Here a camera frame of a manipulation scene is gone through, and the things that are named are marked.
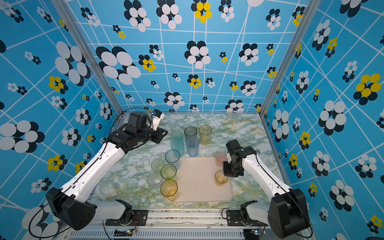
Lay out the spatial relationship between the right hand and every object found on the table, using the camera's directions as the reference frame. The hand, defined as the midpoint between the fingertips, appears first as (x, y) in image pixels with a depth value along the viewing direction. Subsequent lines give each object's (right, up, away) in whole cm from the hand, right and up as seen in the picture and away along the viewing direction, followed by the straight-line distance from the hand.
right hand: (228, 174), depth 81 cm
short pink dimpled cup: (-3, +6, +12) cm, 13 cm away
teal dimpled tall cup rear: (-31, +20, +18) cm, 41 cm away
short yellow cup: (-4, -4, +3) cm, 6 cm away
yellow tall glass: (-12, +23, +25) cm, 35 cm away
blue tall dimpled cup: (-20, +15, +12) cm, 28 cm away
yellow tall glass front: (-33, -9, 0) cm, 34 cm away
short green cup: (-43, +2, +13) cm, 44 cm away
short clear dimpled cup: (-42, -5, +3) cm, 42 cm away
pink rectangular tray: (-18, -4, +5) cm, 20 cm away
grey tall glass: (-21, +23, +10) cm, 33 cm away
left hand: (-33, +24, -6) cm, 41 cm away
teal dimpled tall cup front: (-29, +14, +14) cm, 35 cm away
